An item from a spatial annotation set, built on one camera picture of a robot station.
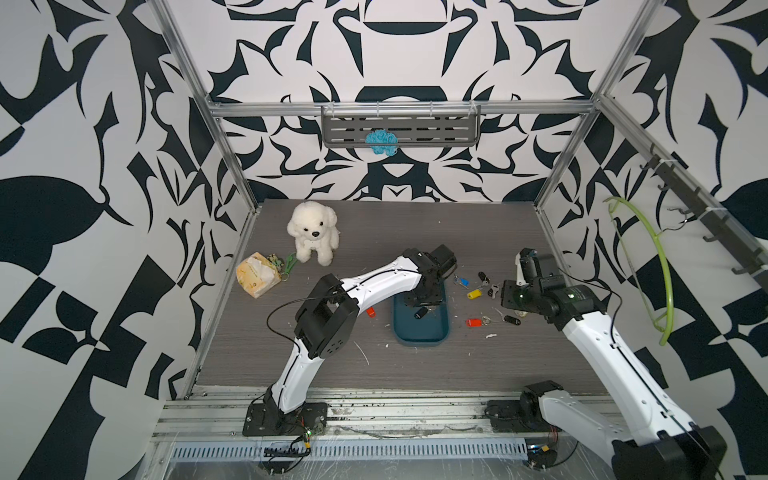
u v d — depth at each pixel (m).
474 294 0.96
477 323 0.91
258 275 0.95
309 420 0.73
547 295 0.57
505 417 0.74
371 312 0.91
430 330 0.87
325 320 0.51
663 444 0.37
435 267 0.66
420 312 0.91
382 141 0.91
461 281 0.99
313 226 0.91
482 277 0.99
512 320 0.91
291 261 1.03
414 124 0.94
